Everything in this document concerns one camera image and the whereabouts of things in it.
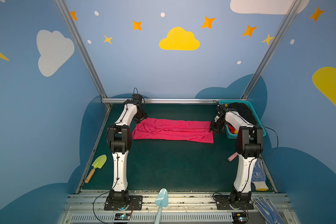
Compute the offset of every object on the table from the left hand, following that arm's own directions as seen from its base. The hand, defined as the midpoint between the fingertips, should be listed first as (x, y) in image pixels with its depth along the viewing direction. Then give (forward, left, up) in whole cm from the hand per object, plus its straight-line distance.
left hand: (145, 118), depth 103 cm
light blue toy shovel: (-52, -14, -8) cm, 55 cm away
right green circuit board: (-59, -55, -9) cm, 82 cm away
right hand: (-7, -50, -4) cm, 51 cm away
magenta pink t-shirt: (-5, -3, -6) cm, 9 cm away
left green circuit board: (-60, +6, -9) cm, 61 cm away
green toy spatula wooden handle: (-32, +27, -7) cm, 42 cm away
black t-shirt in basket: (+5, -75, +4) cm, 75 cm away
